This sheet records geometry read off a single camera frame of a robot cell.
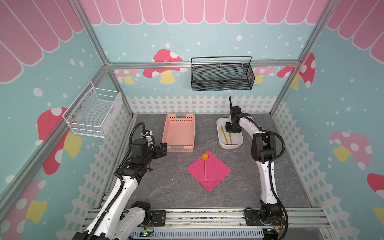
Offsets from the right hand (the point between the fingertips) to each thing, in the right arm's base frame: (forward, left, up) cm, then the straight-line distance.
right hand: (228, 129), depth 109 cm
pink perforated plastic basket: (-5, +36, 0) cm, 37 cm away
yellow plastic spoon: (-22, +18, 0) cm, 29 cm away
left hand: (-26, +44, +17) cm, 54 cm away
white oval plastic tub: (-8, +1, -2) cm, 9 cm away
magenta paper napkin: (-31, +12, -2) cm, 33 cm away
